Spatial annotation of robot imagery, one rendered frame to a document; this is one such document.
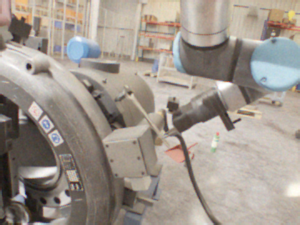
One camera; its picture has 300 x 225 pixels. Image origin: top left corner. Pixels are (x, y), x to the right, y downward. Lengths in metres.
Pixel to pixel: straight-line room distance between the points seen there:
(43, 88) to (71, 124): 0.11
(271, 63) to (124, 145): 0.33
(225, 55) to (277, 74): 0.09
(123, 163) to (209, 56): 0.30
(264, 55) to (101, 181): 0.44
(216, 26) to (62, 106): 0.36
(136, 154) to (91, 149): 0.11
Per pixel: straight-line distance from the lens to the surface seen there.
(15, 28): 0.36
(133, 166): 0.47
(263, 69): 0.37
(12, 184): 0.84
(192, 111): 0.51
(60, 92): 0.50
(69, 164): 0.51
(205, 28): 0.33
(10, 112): 0.69
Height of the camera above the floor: 1.01
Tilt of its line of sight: 17 degrees down
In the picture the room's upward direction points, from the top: 9 degrees clockwise
